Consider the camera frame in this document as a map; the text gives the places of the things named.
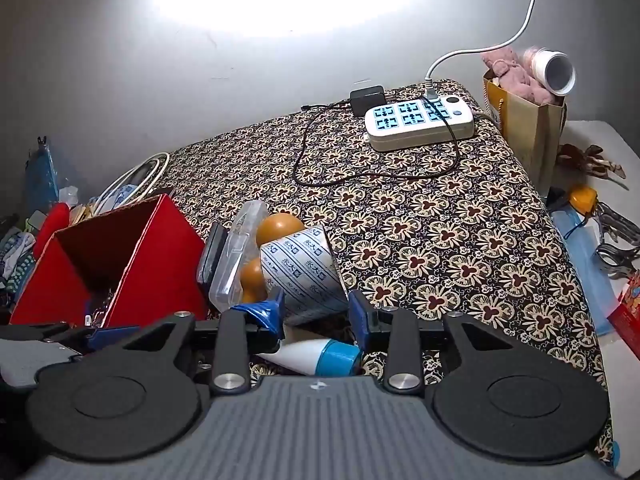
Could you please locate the pink plush toy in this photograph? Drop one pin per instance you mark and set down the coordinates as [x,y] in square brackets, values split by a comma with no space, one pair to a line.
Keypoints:
[515,75]

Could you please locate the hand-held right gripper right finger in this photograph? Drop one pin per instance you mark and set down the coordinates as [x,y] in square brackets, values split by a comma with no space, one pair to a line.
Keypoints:
[357,317]

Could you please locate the brown wooden gourd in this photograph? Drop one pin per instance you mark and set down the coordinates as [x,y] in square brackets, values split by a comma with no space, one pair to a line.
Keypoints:
[280,230]

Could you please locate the red packet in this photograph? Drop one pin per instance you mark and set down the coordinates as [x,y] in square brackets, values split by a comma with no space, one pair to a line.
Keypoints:
[627,310]

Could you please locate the blue pouch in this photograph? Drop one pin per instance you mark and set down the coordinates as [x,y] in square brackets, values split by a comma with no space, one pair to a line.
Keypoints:
[42,180]

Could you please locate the brown dried ornament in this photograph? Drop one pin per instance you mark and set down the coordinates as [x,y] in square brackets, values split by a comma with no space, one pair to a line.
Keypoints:
[582,157]

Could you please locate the blue face mask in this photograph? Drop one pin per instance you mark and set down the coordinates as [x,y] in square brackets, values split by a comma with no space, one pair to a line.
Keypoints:
[595,280]

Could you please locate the patterned fabric pile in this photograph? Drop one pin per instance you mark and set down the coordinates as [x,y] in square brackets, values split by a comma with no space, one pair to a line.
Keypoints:
[15,260]

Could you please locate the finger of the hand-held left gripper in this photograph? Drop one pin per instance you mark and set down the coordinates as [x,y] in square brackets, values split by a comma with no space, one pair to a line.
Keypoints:
[112,336]

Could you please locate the red cushion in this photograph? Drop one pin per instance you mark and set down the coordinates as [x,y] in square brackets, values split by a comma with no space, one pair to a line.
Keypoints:
[55,220]

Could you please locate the red cardboard box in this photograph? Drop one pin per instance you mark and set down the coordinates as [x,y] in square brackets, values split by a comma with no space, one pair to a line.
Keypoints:
[160,260]

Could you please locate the white power strip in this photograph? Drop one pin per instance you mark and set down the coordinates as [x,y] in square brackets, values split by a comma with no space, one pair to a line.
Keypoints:
[415,130]

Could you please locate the white blue printed packet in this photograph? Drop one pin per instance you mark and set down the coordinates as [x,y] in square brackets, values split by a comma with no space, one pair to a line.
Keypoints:
[300,275]

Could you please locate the gold paper bag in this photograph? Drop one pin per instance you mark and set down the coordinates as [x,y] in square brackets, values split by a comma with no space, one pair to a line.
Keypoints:
[530,130]

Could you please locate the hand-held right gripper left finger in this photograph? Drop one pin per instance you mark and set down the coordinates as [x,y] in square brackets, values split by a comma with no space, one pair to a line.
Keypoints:
[267,312]

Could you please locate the white tube roll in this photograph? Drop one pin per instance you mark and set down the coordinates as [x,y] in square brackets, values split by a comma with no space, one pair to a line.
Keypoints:
[555,72]

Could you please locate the orange plastic object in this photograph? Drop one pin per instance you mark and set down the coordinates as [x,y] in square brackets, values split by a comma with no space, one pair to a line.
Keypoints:
[582,199]

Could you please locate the small grey box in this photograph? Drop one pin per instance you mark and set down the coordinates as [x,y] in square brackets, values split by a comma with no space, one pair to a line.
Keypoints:
[36,221]

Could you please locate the black power adapter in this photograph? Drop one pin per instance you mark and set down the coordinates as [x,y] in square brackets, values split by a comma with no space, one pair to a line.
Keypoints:
[367,100]

